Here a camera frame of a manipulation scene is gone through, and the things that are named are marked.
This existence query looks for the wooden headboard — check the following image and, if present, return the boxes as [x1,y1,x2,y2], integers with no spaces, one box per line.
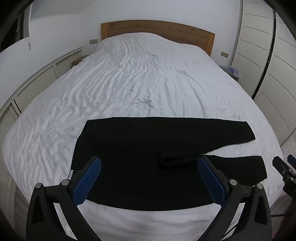
[101,20,215,57]

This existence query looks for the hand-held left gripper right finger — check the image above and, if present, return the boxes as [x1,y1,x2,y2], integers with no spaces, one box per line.
[197,156,273,241]

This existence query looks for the wooden nightstand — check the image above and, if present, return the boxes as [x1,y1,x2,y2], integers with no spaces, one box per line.
[71,56,85,68]

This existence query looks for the white wardrobe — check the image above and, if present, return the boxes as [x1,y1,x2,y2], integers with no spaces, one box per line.
[228,0,296,163]

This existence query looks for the black pants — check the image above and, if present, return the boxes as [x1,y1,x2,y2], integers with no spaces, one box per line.
[70,117,266,212]

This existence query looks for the white bed blanket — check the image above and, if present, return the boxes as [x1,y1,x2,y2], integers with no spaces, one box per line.
[2,32,285,241]

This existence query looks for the white blind pull rod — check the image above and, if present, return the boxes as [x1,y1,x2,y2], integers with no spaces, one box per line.
[27,5,32,50]

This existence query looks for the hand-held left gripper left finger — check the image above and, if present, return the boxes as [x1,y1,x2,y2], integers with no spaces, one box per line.
[26,157,102,241]

